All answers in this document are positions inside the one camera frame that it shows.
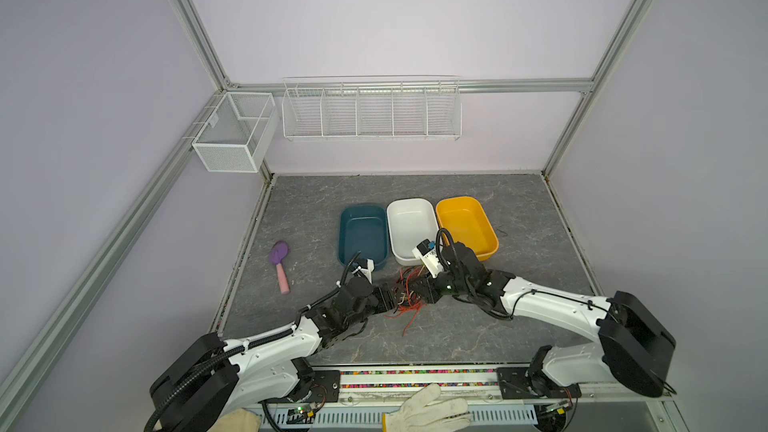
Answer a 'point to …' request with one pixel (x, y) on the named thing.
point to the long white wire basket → (421, 107)
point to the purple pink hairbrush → (278, 253)
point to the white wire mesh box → (233, 137)
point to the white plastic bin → (410, 221)
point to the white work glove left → (238, 420)
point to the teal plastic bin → (364, 228)
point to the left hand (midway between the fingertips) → (397, 293)
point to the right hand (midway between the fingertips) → (408, 287)
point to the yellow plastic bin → (468, 224)
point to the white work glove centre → (421, 414)
